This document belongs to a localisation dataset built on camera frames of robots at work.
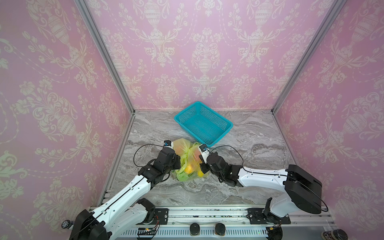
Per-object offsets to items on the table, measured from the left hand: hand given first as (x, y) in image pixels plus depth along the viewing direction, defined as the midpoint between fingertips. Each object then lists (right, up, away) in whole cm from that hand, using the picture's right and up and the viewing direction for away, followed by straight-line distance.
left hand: (179, 158), depth 81 cm
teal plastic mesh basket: (+17, +17, +30) cm, 38 cm away
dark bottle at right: (+67, -27, -20) cm, 75 cm away
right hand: (+11, +1, +1) cm, 11 cm away
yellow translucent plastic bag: (+6, -5, -1) cm, 8 cm away
